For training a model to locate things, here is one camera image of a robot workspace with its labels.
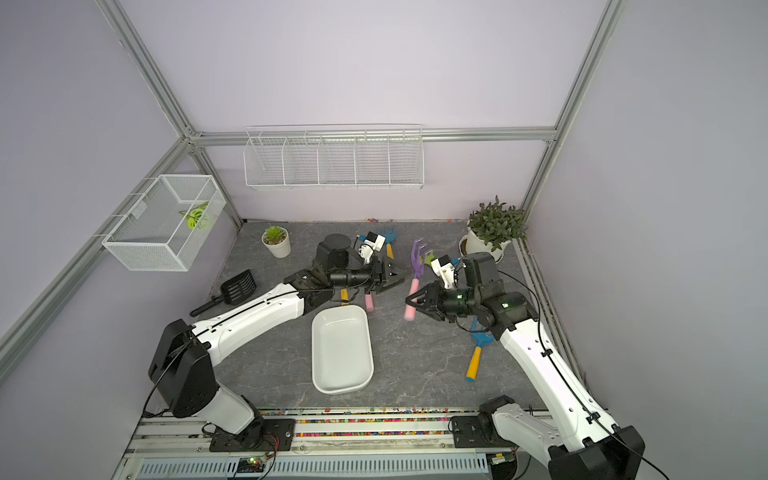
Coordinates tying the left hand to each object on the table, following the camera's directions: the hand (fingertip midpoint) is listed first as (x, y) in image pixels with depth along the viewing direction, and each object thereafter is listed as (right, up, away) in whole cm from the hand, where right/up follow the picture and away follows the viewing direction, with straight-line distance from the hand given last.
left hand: (409, 279), depth 70 cm
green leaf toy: (-59, +17, +11) cm, 62 cm away
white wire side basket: (-67, +13, +12) cm, 70 cm away
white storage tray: (-19, -24, +14) cm, 34 cm away
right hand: (0, -5, -1) cm, 5 cm away
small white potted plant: (-46, +11, +35) cm, 59 cm away
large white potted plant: (+27, +14, +23) cm, 38 cm away
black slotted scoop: (-60, -8, +32) cm, 68 cm away
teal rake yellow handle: (+22, -20, +19) cm, 36 cm away
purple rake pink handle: (-12, -10, +24) cm, 29 cm away
